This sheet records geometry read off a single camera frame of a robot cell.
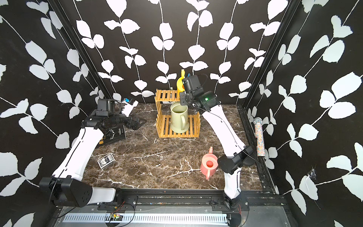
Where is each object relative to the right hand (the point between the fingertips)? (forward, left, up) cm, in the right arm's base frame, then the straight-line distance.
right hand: (184, 91), depth 73 cm
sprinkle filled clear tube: (-17, -41, -18) cm, 48 cm away
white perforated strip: (-52, +3, -39) cm, 65 cm away
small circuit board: (-52, +35, -39) cm, 74 cm away
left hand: (-8, +24, -9) cm, 27 cm away
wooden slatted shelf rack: (+8, +17, -37) cm, 42 cm away
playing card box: (-23, +50, -37) cm, 66 cm away
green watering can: (0, +4, -19) cm, 19 cm away
